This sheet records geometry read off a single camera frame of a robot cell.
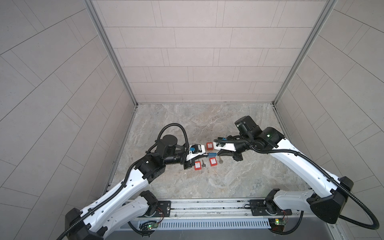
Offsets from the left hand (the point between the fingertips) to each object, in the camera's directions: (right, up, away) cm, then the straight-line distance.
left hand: (206, 153), depth 65 cm
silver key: (-1, -12, +20) cm, 24 cm away
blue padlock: (+3, 0, -1) cm, 3 cm away
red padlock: (+1, +5, -7) cm, 8 cm away
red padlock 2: (-4, -12, +19) cm, 23 cm away
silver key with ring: (+9, -11, +22) cm, 26 cm away
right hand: (+6, 0, +2) cm, 7 cm away
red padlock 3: (+5, -10, +20) cm, 23 cm away
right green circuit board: (+35, -33, +4) cm, 48 cm away
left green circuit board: (-24, -32, 0) cm, 40 cm away
